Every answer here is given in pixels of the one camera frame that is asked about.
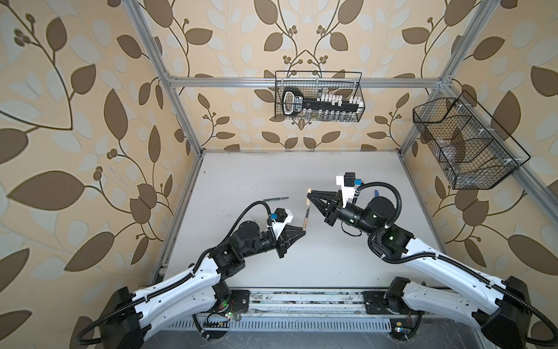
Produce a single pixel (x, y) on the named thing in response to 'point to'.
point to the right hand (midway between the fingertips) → (310, 196)
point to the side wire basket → (473, 152)
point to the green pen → (275, 198)
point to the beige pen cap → (307, 200)
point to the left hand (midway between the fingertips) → (305, 231)
